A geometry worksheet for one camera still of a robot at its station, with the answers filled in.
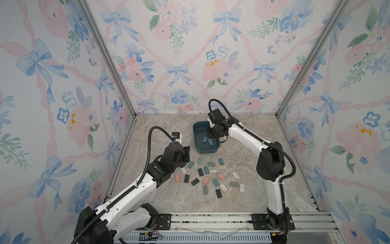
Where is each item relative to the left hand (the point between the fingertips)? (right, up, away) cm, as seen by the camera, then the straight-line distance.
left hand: (187, 146), depth 78 cm
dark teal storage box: (+10, -2, +24) cm, 26 cm away
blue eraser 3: (+20, -12, +17) cm, 29 cm away
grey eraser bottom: (+9, -25, +7) cm, 27 cm away
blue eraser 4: (+1, -13, +15) cm, 20 cm away
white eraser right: (+27, -18, +10) cm, 34 cm away
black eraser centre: (+7, -17, +12) cm, 22 cm away
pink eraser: (-7, -19, +10) cm, 23 cm away
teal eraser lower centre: (+16, -22, +9) cm, 28 cm away
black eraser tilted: (+4, -21, +9) cm, 23 cm away
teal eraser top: (+7, -11, +17) cm, 21 cm away
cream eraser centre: (+14, -16, +12) cm, 25 cm away
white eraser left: (-3, -16, +12) cm, 20 cm away
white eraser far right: (+30, -24, +6) cm, 38 cm away
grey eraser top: (+13, -13, +16) cm, 25 cm away
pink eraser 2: (+10, -21, +10) cm, 25 cm away
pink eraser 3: (+19, -19, +11) cm, 29 cm away
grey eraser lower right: (+26, -23, +9) cm, 36 cm away
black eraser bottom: (+17, -26, +5) cm, 32 cm away
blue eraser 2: (+10, +2, +25) cm, 27 cm away
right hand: (+13, +6, +15) cm, 21 cm away
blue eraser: (+14, 0, +24) cm, 28 cm away
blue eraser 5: (+10, -16, +13) cm, 23 cm away
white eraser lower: (+19, -24, +6) cm, 31 cm away
